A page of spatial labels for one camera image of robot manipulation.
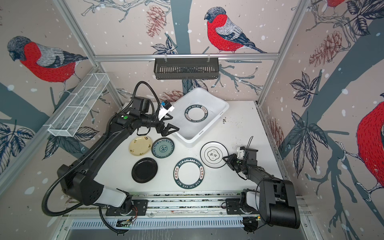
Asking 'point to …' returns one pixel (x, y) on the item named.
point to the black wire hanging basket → (186, 68)
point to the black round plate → (144, 170)
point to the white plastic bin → (190, 132)
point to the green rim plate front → (188, 173)
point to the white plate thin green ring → (212, 154)
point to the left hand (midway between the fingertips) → (173, 122)
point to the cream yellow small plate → (140, 145)
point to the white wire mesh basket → (78, 105)
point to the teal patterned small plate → (162, 147)
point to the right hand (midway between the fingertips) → (224, 162)
